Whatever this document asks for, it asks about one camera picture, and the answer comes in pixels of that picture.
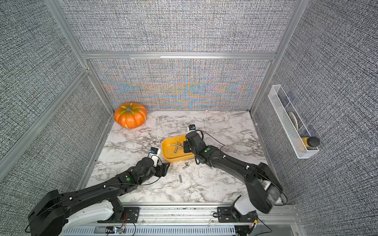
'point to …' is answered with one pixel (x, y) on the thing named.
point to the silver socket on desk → (186, 166)
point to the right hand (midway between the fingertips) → (186, 137)
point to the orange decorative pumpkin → (130, 115)
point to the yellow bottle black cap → (313, 141)
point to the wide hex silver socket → (176, 147)
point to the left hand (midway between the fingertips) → (167, 161)
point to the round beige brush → (294, 120)
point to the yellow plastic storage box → (173, 149)
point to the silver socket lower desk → (180, 178)
